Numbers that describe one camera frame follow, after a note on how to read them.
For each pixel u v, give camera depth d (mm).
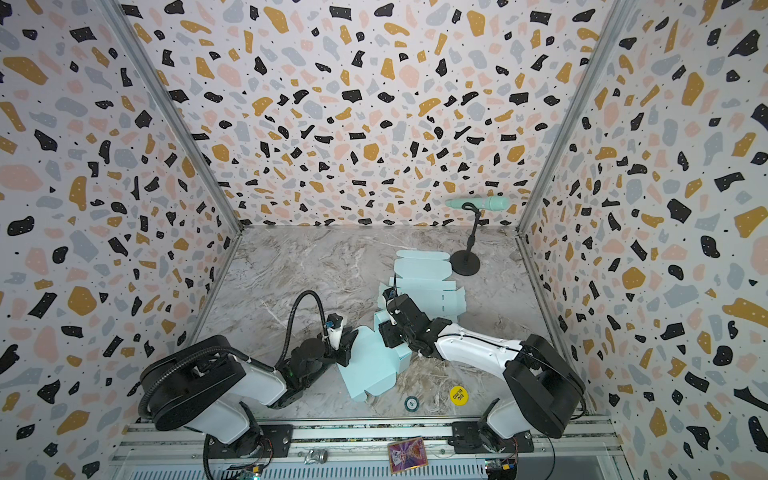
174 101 856
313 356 662
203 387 444
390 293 775
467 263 1101
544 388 436
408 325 661
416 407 796
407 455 704
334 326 745
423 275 1086
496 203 818
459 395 813
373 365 867
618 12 716
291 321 650
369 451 731
